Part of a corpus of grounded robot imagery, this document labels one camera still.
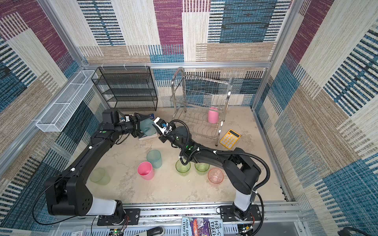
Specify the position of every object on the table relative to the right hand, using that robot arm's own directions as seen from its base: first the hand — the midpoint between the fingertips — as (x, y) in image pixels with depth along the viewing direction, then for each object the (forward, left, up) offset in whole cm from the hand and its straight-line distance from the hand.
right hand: (155, 123), depth 76 cm
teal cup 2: (-2, +4, -1) cm, 5 cm away
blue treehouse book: (+9, +11, -26) cm, 29 cm away
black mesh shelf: (+42, +26, -9) cm, 50 cm away
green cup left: (-14, -12, -28) cm, 33 cm away
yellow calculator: (+6, -44, -28) cm, 52 cm away
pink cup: (+18, -33, -16) cm, 41 cm away
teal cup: (-9, +3, -19) cm, 21 cm away
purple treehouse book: (-42, -21, -25) cm, 53 cm away
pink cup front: (-14, +9, -25) cm, 30 cm away
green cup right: (-14, -24, -28) cm, 39 cm away
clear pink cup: (-19, -31, -26) cm, 45 cm away
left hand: (+3, +3, +1) cm, 4 cm away
